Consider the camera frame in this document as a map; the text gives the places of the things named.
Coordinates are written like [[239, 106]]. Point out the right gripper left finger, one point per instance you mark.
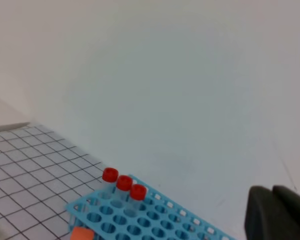
[[266, 218]]

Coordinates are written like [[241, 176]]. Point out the blue test tube rack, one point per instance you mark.
[[158, 218]]

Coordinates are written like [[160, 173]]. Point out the red capped clear test tube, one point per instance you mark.
[[137, 194]]

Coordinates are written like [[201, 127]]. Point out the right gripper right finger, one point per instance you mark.
[[290, 200]]

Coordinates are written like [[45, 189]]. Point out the grid patterned table mat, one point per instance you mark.
[[40, 173]]

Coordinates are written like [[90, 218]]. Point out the orange foam cube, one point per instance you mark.
[[81, 233]]

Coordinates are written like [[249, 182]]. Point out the red capped tube far left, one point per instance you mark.
[[109, 179]]

